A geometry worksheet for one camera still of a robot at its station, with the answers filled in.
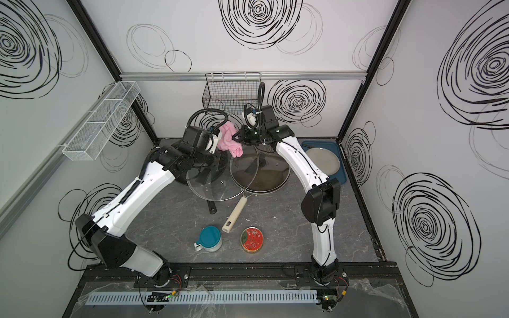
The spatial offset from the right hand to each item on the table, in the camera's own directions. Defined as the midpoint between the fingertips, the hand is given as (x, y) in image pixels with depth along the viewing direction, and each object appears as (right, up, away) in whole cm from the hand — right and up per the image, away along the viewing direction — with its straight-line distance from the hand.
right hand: (233, 137), depth 79 cm
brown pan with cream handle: (+11, -14, +13) cm, 22 cm away
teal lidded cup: (-9, -41, -2) cm, 42 cm away
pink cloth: (-2, -2, -3) cm, 4 cm away
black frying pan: (-11, -22, +20) cm, 32 cm away
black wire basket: (-3, +24, +18) cm, 30 cm away
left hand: (-4, -8, -3) cm, 9 cm away
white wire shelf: (-52, +2, -3) cm, 53 cm away
